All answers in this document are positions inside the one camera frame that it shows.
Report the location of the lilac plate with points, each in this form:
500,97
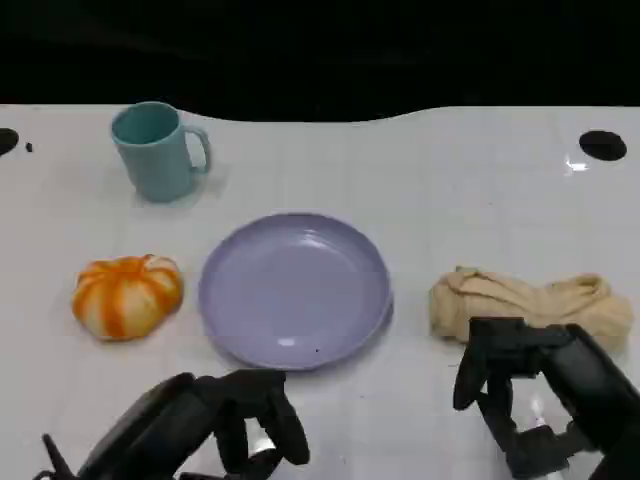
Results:
295,295

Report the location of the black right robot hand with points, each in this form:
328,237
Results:
585,375

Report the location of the orange and white bread roll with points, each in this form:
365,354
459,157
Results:
125,300

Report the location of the beige towel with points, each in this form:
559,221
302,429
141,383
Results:
505,300

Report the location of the pale green mug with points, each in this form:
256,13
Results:
155,165

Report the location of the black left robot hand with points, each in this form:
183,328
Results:
165,430

